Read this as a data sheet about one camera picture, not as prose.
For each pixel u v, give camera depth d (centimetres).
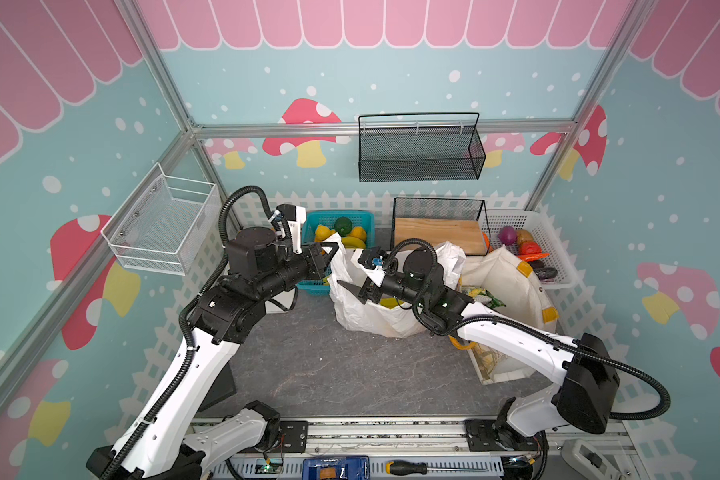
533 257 103
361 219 113
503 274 85
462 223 100
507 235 113
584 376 41
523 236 112
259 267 44
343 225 110
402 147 95
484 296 88
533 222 111
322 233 109
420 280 54
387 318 74
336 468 66
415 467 69
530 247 105
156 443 36
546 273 94
